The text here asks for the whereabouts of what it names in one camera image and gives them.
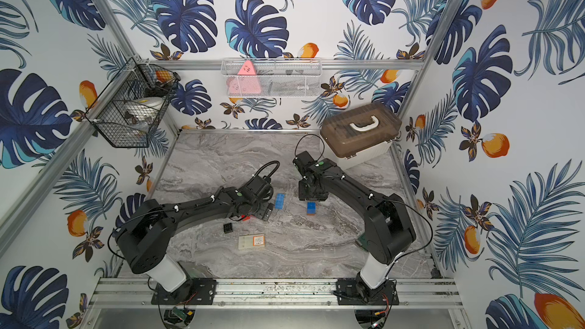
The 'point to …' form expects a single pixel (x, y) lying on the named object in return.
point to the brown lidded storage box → (354, 136)
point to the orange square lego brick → (311, 214)
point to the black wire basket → (132, 104)
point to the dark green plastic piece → (363, 241)
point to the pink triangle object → (246, 83)
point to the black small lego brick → (228, 228)
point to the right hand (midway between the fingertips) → (309, 195)
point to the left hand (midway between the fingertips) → (260, 202)
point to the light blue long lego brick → (279, 200)
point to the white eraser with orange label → (249, 241)
